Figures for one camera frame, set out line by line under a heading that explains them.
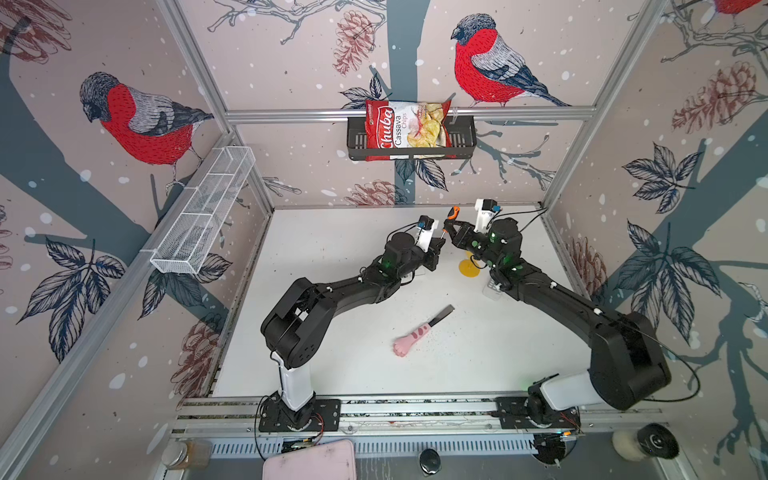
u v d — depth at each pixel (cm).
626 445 66
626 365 42
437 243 81
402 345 85
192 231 73
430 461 60
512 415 73
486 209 74
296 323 46
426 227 73
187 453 62
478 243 72
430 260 76
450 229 81
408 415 75
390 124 87
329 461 66
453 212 81
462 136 95
